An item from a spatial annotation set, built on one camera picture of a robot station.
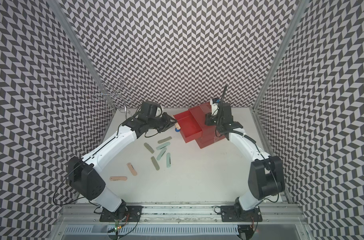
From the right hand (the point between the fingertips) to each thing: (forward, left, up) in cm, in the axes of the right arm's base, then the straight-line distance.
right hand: (206, 118), depth 87 cm
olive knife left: (-7, +38, -21) cm, 44 cm away
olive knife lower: (-19, +32, -20) cm, 42 cm away
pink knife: (-8, +17, +4) cm, 19 cm away
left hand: (-8, +16, +5) cm, 19 cm away
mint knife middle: (-13, +28, -19) cm, 36 cm away
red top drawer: (+1, +10, -11) cm, 15 cm away
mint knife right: (-17, +23, -20) cm, 35 cm away
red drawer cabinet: (-9, -1, -7) cm, 11 cm away
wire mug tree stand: (+6, +49, +13) cm, 51 cm away
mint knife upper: (-8, +28, -18) cm, 34 cm away
